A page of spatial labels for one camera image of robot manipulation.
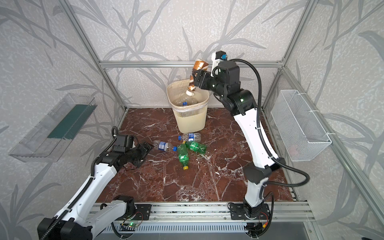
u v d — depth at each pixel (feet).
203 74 1.75
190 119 3.18
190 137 3.24
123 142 1.98
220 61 1.72
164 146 3.06
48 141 2.08
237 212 2.38
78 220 1.30
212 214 2.45
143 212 2.40
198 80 1.80
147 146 2.37
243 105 1.42
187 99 3.33
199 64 2.01
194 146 3.06
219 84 1.67
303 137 1.99
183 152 2.99
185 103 3.16
